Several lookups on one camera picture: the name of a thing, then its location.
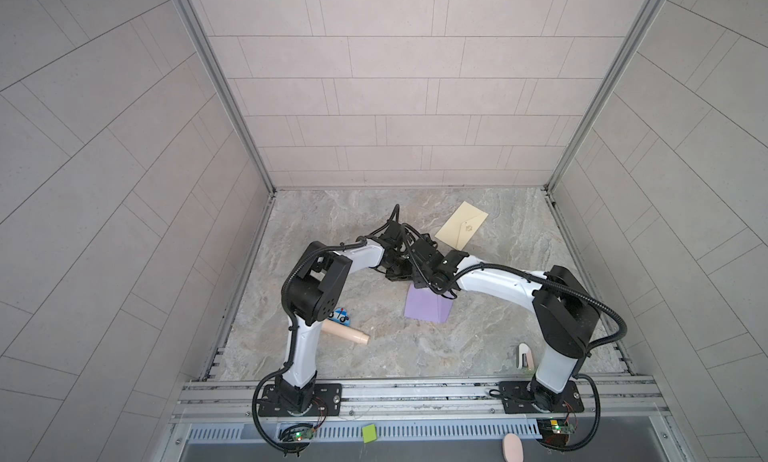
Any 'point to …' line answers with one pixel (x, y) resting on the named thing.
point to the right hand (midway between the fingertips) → (419, 277)
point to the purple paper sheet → (427, 305)
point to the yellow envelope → (461, 226)
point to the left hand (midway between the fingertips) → (423, 271)
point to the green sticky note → (369, 433)
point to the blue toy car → (341, 316)
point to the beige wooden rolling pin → (335, 328)
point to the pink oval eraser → (513, 448)
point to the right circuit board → (555, 431)
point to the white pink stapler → (525, 357)
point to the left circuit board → (298, 432)
